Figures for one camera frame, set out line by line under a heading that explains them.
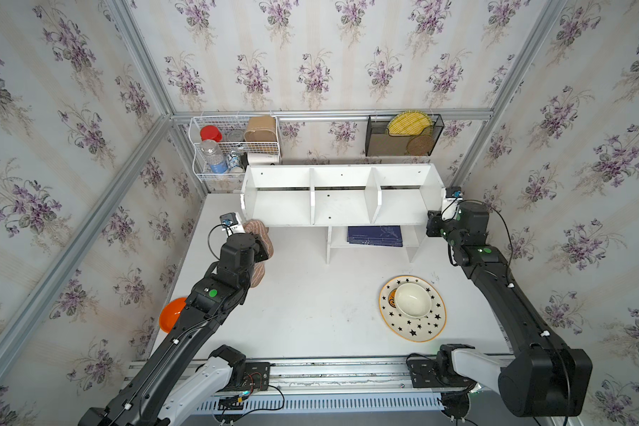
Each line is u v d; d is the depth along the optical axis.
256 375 0.73
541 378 0.38
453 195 0.67
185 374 0.45
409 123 0.94
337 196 0.85
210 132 0.92
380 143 1.00
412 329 0.80
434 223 0.70
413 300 0.85
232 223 0.59
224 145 0.92
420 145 0.98
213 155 0.87
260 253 0.64
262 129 0.88
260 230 0.74
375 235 0.88
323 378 0.75
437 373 0.71
